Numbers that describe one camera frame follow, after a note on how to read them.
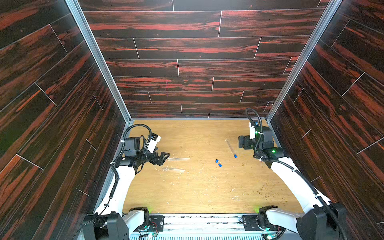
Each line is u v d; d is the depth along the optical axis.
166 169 0.93
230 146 1.03
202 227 0.72
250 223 0.74
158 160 0.72
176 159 0.99
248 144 0.72
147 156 0.68
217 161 0.96
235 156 0.99
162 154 0.70
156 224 0.72
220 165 0.95
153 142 0.69
